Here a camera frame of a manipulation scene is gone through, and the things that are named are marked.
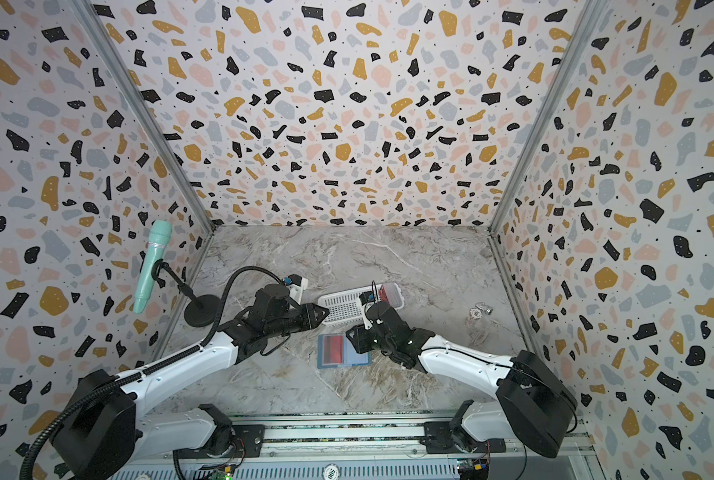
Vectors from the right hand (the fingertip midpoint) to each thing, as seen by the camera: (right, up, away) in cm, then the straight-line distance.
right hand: (348, 329), depth 81 cm
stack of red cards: (+12, +7, +16) cm, 21 cm away
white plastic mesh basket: (-3, +3, +17) cm, 17 cm away
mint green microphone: (-46, +25, -8) cm, 53 cm away
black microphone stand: (-48, +2, +15) cm, 51 cm away
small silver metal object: (+41, +1, +17) cm, 44 cm away
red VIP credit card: (-5, -8, +8) cm, 13 cm away
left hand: (-4, +6, -1) cm, 7 cm away
